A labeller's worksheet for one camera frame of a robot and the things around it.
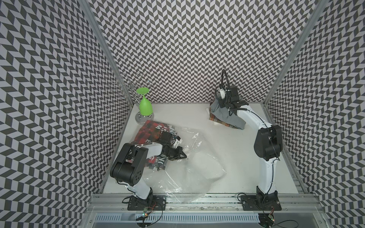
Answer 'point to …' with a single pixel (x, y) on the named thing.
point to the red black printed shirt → (149, 131)
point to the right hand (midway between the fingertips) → (223, 98)
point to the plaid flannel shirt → (214, 118)
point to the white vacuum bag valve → (187, 149)
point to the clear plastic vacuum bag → (187, 180)
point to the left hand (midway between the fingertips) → (185, 157)
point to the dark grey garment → (223, 113)
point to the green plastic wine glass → (145, 108)
